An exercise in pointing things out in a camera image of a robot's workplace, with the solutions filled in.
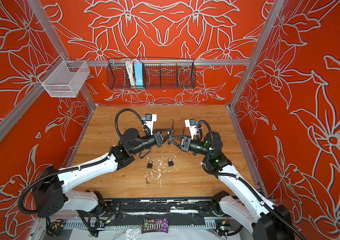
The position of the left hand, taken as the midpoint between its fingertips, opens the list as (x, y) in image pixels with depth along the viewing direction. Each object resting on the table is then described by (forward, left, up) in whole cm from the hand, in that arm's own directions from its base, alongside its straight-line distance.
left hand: (174, 130), depth 64 cm
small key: (-13, +13, -33) cm, 38 cm away
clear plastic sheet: (-36, +18, -33) cm, 52 cm away
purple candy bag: (-32, +5, -31) cm, 45 cm away
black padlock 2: (-1, +1, -32) cm, 32 cm away
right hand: (-4, +2, -3) cm, 5 cm away
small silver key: (-4, +2, -4) cm, 6 cm away
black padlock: (-3, +14, -33) cm, 36 cm away
